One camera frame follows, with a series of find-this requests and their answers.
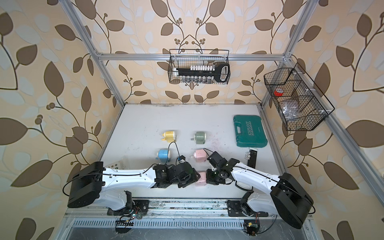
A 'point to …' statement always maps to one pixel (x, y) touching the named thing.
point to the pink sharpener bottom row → (202, 182)
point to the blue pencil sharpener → (164, 155)
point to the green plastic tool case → (249, 131)
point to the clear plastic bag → (291, 110)
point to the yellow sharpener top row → (170, 136)
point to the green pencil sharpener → (200, 137)
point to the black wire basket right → (300, 104)
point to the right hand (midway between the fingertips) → (206, 181)
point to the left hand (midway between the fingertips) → (199, 178)
